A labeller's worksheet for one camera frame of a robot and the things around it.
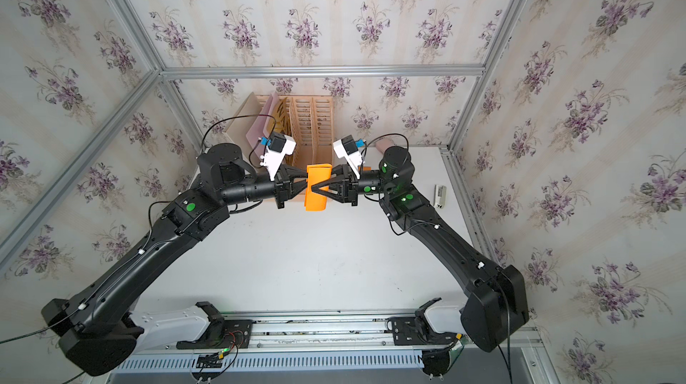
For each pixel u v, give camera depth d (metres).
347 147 0.54
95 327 0.37
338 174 0.59
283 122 1.04
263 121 0.88
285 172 0.53
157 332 0.49
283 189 0.51
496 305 0.39
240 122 0.90
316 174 0.57
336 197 0.58
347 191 0.55
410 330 0.73
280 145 0.50
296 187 0.57
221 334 0.69
